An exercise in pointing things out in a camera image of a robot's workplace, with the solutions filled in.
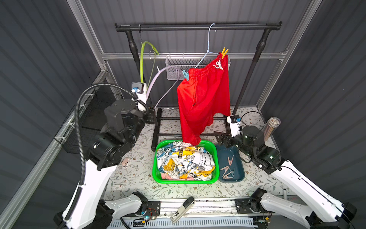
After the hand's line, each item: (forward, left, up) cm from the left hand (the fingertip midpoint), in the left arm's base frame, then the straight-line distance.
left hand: (149, 101), depth 53 cm
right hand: (+1, -32, -20) cm, 38 cm away
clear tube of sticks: (+13, -66, -33) cm, 75 cm away
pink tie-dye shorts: (-12, -2, -48) cm, 49 cm away
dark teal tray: (-5, -42, -49) cm, 65 cm away
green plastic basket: (+4, -30, -42) cm, 51 cm away
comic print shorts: (-8, -13, -35) cm, 38 cm away
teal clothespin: (-10, -42, -49) cm, 65 cm away
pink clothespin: (-7, -38, -49) cm, 63 cm away
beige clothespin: (-12, -37, -49) cm, 63 cm away
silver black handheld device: (-27, -14, -46) cm, 55 cm away
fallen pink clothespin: (-4, +24, -46) cm, 52 cm away
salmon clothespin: (-2, -42, -49) cm, 64 cm away
